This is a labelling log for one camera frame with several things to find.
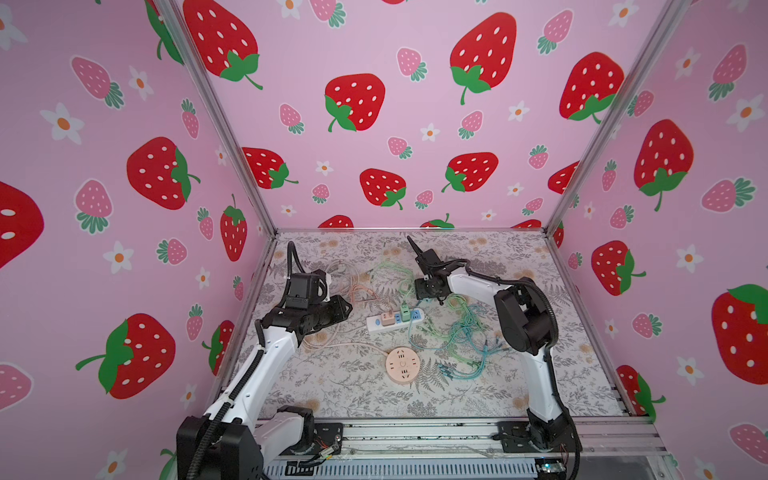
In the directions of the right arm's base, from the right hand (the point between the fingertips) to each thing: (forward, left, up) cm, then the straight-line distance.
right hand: (423, 289), depth 103 cm
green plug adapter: (-13, +5, +6) cm, 16 cm away
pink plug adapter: (-16, +10, +7) cm, 20 cm away
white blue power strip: (-16, +14, +2) cm, 21 cm away
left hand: (-18, +20, +15) cm, 31 cm away
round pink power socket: (-28, +4, +2) cm, 28 cm away
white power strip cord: (-23, +25, 0) cm, 34 cm away
